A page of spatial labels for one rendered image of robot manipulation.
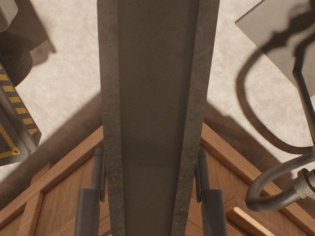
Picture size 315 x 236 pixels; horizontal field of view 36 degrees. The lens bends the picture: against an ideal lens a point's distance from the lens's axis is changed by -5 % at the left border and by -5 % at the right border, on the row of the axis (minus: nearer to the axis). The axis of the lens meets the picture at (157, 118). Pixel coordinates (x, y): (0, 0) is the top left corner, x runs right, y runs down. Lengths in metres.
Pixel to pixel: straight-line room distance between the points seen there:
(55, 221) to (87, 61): 0.41
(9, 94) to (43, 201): 0.50
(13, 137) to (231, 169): 0.57
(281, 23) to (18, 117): 0.64
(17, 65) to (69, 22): 0.17
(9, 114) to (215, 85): 0.55
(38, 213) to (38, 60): 0.41
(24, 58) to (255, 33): 0.54
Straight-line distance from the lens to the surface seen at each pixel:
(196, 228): 1.01
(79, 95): 1.33
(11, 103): 0.99
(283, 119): 1.38
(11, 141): 1.04
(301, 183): 0.91
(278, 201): 0.94
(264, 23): 1.20
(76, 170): 1.34
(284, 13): 1.20
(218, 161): 1.29
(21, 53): 1.20
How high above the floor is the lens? 1.07
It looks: 53 degrees down
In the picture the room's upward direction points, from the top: 176 degrees counter-clockwise
